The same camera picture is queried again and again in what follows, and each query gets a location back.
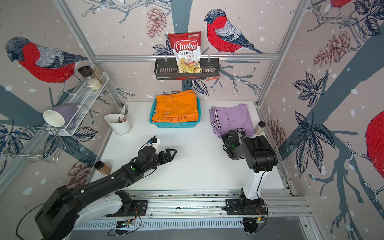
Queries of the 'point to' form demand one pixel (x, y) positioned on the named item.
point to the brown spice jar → (103, 168)
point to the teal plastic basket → (179, 106)
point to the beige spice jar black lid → (259, 128)
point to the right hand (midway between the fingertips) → (222, 132)
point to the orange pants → (177, 107)
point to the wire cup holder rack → (46, 143)
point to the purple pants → (225, 119)
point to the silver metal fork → (126, 111)
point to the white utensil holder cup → (116, 122)
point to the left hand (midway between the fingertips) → (174, 150)
